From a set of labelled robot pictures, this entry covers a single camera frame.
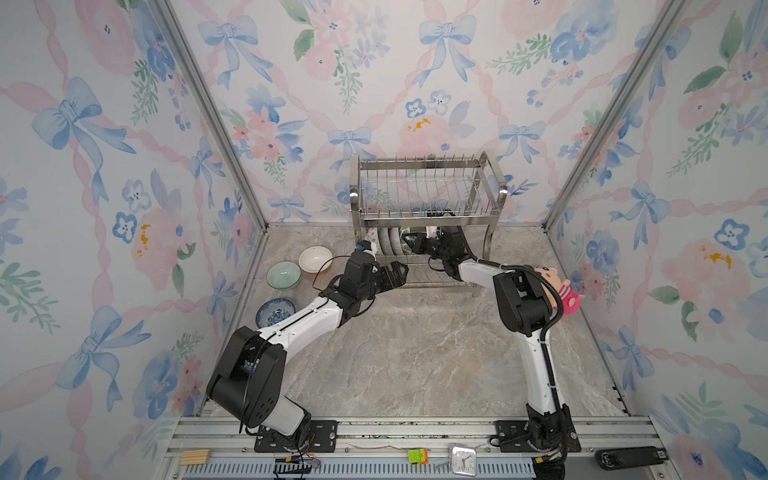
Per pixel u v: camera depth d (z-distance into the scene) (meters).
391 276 0.76
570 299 0.92
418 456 0.69
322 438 0.73
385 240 1.00
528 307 0.62
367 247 0.78
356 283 0.66
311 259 1.03
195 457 0.72
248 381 0.45
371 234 1.00
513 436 0.74
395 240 1.00
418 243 0.93
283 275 1.01
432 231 0.95
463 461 0.69
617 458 0.67
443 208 1.07
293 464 0.73
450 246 0.85
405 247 1.01
